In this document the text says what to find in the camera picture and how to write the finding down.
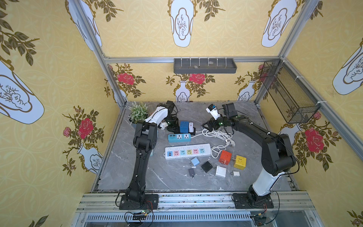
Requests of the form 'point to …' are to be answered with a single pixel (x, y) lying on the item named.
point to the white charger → (191, 128)
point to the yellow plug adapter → (240, 162)
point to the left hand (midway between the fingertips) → (179, 126)
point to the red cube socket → (225, 157)
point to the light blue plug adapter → (195, 161)
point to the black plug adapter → (207, 167)
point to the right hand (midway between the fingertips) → (204, 122)
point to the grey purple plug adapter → (191, 171)
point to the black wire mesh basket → (295, 102)
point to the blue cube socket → (184, 126)
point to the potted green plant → (138, 113)
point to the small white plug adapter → (236, 173)
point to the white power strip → (188, 151)
